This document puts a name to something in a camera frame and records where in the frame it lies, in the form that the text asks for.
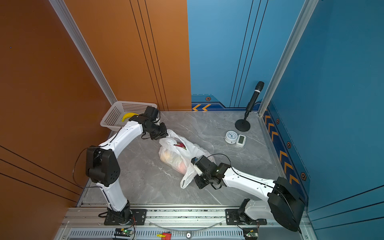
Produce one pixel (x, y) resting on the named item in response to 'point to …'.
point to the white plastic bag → (176, 153)
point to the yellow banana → (128, 115)
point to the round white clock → (231, 137)
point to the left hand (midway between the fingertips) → (169, 132)
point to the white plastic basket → (113, 119)
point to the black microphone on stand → (242, 125)
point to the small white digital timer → (241, 140)
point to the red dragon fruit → (180, 144)
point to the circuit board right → (251, 233)
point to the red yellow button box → (165, 236)
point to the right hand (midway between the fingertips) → (195, 182)
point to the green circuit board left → (123, 232)
